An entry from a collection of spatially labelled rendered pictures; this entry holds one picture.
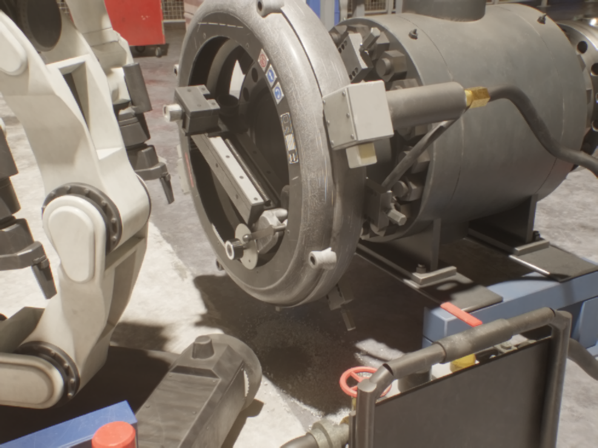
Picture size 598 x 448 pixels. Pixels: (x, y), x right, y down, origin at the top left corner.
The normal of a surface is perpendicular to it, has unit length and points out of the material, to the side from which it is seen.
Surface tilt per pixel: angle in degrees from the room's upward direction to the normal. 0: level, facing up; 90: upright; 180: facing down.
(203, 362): 0
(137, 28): 90
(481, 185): 110
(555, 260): 0
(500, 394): 90
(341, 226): 100
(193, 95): 25
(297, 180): 90
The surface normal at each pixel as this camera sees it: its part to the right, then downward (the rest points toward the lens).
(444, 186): 0.51, 0.54
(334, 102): -0.85, 0.20
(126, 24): 0.58, 0.30
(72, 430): 0.06, -0.88
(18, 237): 0.95, -0.10
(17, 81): -0.24, 0.37
